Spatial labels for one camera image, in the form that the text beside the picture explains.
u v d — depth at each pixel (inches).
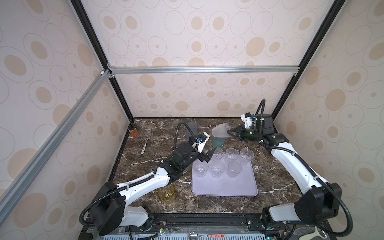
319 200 15.7
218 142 37.4
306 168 18.0
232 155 37.2
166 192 32.0
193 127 44.5
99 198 15.6
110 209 15.9
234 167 34.7
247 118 28.6
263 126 23.4
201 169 36.3
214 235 27.2
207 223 29.4
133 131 40.5
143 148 40.2
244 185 33.5
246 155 37.4
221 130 28.7
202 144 24.4
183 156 22.2
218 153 37.2
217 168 35.3
